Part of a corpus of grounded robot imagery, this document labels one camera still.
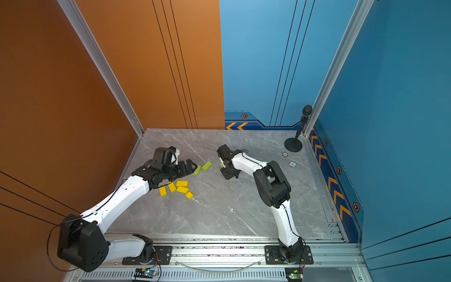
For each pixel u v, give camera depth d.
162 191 0.91
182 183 0.93
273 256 0.72
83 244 0.40
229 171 0.85
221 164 1.03
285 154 1.09
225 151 0.81
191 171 0.74
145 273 0.71
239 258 0.73
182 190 0.92
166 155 0.65
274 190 0.55
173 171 0.71
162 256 0.74
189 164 0.75
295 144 1.10
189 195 0.91
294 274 0.71
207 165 1.02
